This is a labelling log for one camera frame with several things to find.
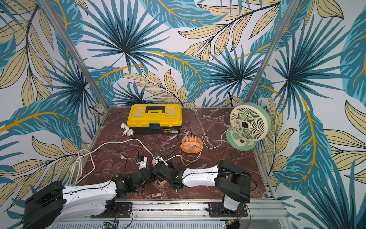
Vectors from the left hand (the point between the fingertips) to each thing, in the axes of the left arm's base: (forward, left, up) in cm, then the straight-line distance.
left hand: (156, 172), depth 84 cm
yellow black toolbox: (+29, +3, +15) cm, 33 cm away
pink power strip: (-5, -4, -3) cm, 7 cm away
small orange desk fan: (+13, -20, +10) cm, 26 cm away
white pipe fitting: (+27, +22, +1) cm, 35 cm away
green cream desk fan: (+22, -53, +22) cm, 61 cm away
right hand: (+2, -2, +3) cm, 4 cm away
